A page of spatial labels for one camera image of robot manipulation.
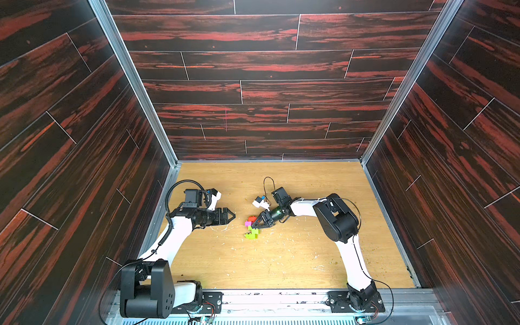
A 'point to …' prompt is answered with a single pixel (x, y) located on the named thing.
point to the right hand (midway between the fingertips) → (255, 226)
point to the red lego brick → (252, 219)
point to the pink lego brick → (248, 223)
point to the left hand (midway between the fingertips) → (228, 216)
